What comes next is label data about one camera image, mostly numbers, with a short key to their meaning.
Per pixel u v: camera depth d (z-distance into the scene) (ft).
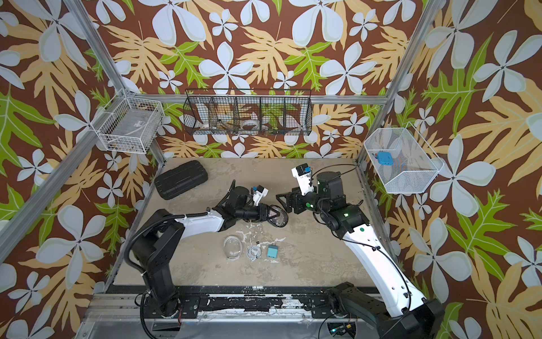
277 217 2.74
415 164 2.53
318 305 2.40
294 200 1.99
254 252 2.84
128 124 2.81
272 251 2.83
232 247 2.89
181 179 3.43
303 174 1.99
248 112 3.20
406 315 1.21
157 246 1.59
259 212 2.53
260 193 2.74
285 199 2.05
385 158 2.82
